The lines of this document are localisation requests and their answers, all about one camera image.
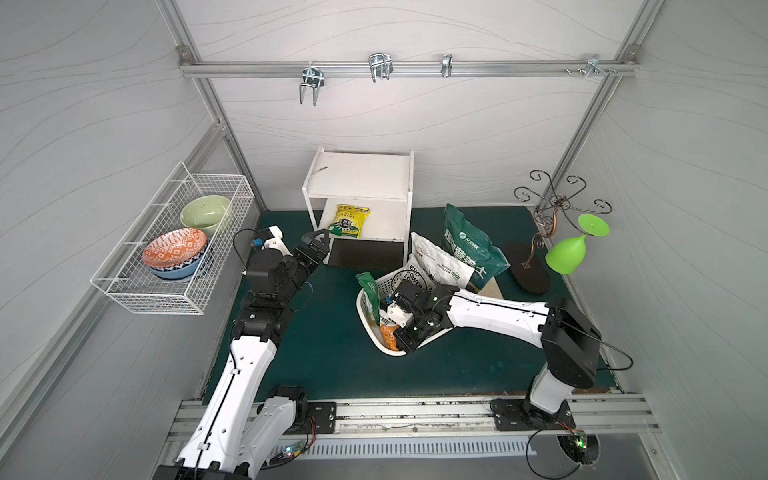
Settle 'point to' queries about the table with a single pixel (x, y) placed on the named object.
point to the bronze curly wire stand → (544, 190)
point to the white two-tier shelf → (363, 202)
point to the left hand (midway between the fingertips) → (322, 239)
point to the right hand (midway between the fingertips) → (399, 342)
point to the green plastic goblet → (567, 255)
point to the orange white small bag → (387, 330)
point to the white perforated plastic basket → (385, 285)
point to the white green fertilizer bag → (440, 265)
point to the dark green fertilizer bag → (463, 238)
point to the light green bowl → (205, 213)
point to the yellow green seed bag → (348, 220)
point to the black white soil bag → (415, 273)
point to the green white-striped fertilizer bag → (371, 295)
